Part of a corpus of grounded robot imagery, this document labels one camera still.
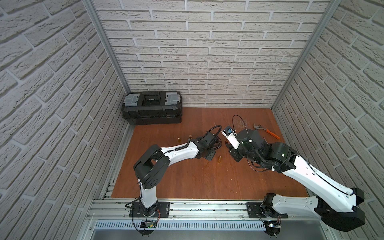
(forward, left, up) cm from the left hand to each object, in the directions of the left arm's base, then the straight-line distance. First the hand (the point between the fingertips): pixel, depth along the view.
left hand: (212, 152), depth 89 cm
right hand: (-7, -6, +23) cm, 25 cm away
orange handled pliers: (+19, -42, -3) cm, 46 cm away
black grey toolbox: (+28, +39, +11) cm, 49 cm away
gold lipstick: (-4, -5, -3) cm, 7 cm away
